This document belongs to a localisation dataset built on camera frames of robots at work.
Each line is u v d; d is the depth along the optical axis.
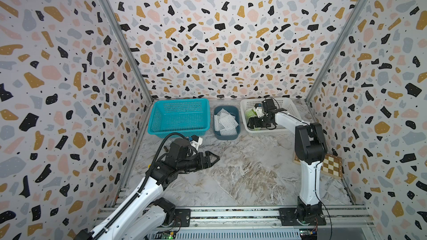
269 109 0.85
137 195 0.46
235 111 1.11
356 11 0.80
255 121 0.94
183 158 0.58
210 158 0.65
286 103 1.11
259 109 0.97
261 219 0.76
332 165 0.88
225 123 1.03
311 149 0.58
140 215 0.46
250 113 1.04
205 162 0.65
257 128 0.98
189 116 1.13
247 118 1.06
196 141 0.70
